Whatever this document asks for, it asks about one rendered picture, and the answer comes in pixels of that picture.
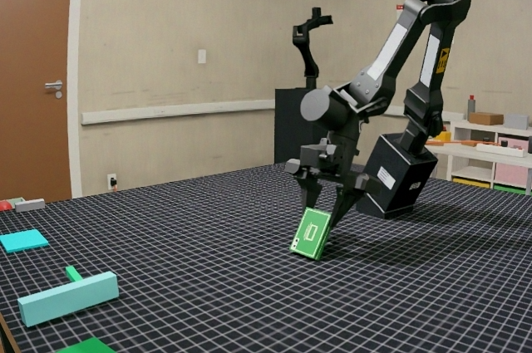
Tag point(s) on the light blue rectangular block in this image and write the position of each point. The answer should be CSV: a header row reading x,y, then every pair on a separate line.
x,y
75,296

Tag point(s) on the green flat bar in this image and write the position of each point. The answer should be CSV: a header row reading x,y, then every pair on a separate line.
x,y
73,275

